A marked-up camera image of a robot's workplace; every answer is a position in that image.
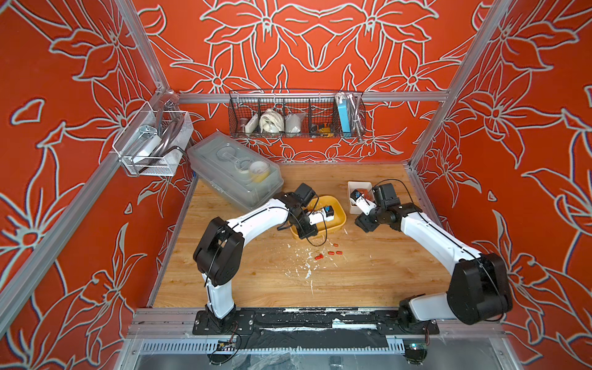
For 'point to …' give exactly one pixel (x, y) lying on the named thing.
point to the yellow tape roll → (259, 171)
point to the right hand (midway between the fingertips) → (360, 213)
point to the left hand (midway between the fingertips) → (315, 229)
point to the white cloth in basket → (270, 122)
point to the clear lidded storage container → (234, 172)
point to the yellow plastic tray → (321, 202)
